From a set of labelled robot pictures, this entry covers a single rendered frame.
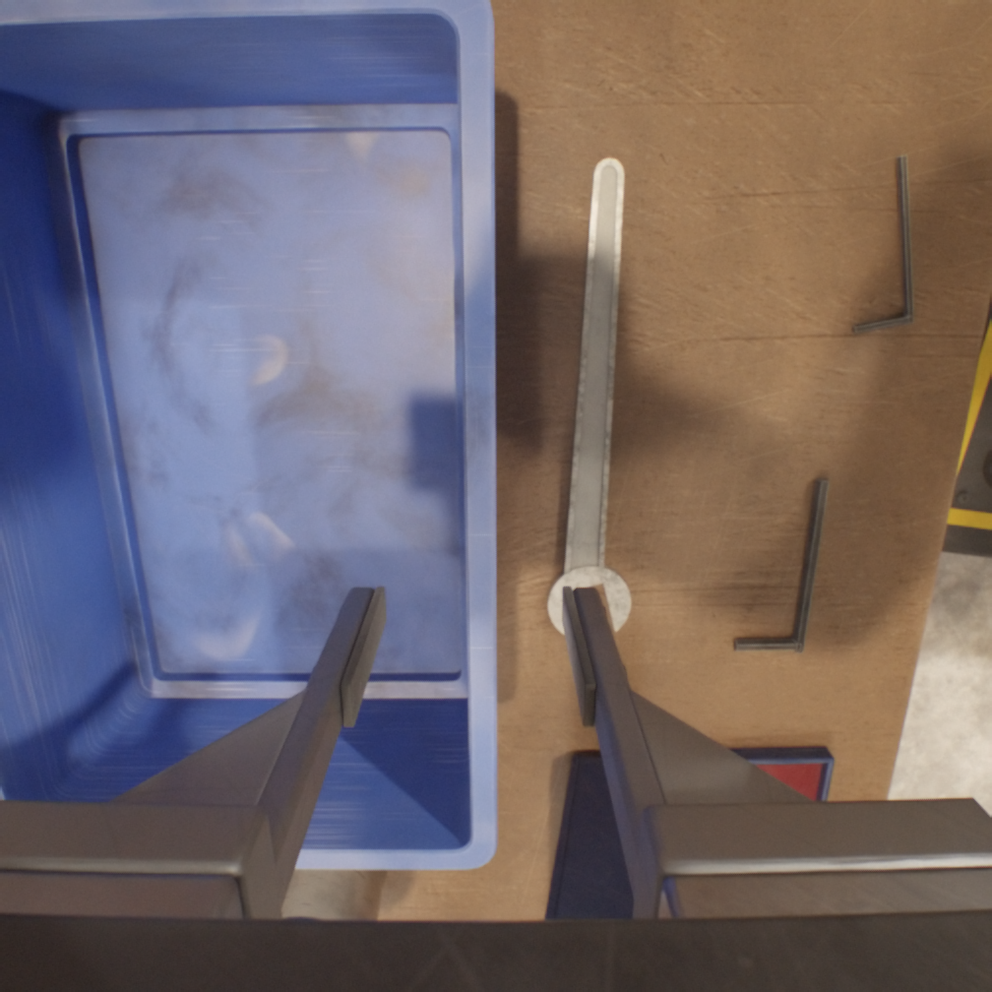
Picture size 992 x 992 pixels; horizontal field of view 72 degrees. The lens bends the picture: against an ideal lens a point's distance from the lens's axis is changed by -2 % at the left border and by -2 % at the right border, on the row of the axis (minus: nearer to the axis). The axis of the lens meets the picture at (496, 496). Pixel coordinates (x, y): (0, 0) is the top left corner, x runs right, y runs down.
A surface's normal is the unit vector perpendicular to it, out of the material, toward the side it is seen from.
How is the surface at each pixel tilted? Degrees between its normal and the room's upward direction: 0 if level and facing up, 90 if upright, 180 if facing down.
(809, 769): 0
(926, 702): 0
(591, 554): 0
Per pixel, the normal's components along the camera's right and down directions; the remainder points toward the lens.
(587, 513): 0.00, 0.30
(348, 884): 0.58, -0.78
